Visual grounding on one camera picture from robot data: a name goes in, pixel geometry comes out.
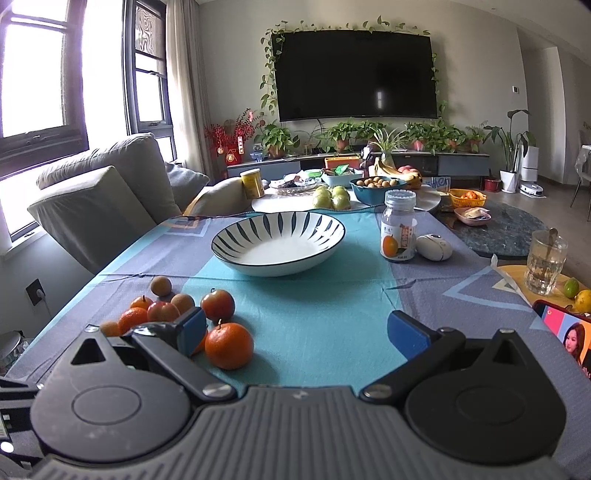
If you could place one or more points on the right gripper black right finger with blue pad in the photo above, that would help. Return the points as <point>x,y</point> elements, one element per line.
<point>482,401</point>

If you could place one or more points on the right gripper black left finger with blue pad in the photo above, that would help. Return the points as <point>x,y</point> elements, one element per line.
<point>111,400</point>

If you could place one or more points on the brown kiwi-like fruit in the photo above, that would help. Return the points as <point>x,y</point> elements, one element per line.
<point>183,302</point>

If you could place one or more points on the large orange mandarin with stem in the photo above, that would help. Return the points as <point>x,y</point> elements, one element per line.
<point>229,346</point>

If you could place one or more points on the red plum fruit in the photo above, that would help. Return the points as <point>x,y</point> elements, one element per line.
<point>161,311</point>

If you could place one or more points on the smartphone with lit screen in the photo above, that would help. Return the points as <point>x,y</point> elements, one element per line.
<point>572,329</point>

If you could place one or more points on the brown longan fruit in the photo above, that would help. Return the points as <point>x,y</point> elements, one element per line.
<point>161,286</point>

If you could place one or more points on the red apple-like fruit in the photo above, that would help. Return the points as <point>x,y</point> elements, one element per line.
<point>218,305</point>

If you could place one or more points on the yellow lemon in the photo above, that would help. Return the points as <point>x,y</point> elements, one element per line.
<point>582,302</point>

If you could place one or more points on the green lime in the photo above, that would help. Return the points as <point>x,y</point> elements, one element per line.
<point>571,288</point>

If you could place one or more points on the glass cup with spoon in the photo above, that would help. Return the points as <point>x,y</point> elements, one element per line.
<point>546,259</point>

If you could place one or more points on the white oval gadget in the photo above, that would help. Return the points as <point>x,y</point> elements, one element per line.
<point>434,248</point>

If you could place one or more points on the dark marble round table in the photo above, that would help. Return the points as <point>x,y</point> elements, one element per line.
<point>507,235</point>

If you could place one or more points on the blue grey patterned tablecloth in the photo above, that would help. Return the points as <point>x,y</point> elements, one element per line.
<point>328,325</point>

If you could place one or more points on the pink dish with snacks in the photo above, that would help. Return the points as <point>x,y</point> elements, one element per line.
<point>473,216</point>

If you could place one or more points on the clear candy jar orange label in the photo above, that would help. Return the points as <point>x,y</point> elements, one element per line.
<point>398,225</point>

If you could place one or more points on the grey sofa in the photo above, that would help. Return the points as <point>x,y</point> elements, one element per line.
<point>97,203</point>

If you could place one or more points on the orange basket of mandarins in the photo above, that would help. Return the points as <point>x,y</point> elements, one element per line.
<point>466,198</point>

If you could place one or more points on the white bowl with blue stripes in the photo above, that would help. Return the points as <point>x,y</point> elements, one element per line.
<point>278,244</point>

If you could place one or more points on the banana bunch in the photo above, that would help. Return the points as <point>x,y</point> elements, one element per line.
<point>408,175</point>

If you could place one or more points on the blue bowl of longans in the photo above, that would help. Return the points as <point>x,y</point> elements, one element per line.
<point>372,191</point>

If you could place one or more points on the yellow can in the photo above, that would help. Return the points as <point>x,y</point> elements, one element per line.
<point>253,183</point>

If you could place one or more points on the green apples on tray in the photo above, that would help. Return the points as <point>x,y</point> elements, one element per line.
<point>337,198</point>

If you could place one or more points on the round white coffee table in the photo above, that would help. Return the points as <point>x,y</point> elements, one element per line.
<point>283,196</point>

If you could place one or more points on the tall potted plant white pot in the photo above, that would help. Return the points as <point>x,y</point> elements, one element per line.
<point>515,147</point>

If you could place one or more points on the red flower decoration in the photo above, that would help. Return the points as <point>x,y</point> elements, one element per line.
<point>228,139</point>

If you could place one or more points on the black wall television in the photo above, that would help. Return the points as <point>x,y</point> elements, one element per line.
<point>354,73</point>

